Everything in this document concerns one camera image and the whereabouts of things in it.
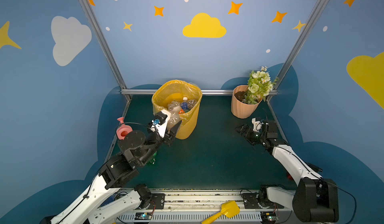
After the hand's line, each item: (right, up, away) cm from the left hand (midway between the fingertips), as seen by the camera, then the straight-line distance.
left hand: (175, 117), depth 57 cm
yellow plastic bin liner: (-4, +16, +38) cm, 42 cm away
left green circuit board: (-17, -48, +14) cm, 53 cm away
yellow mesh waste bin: (-5, +16, +38) cm, 42 cm away
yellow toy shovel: (+25, -45, +14) cm, 54 cm away
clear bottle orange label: (-3, +6, +18) cm, 19 cm away
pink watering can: (-35, -9, +31) cm, 47 cm away
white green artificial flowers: (+48, +18, +34) cm, 62 cm away
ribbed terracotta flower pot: (+38, +4, +42) cm, 57 cm away
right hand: (+35, -9, +29) cm, 46 cm away
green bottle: (-17, -26, +27) cm, 41 cm away
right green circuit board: (+44, -49, +15) cm, 67 cm away
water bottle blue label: (+1, +6, +35) cm, 36 cm away
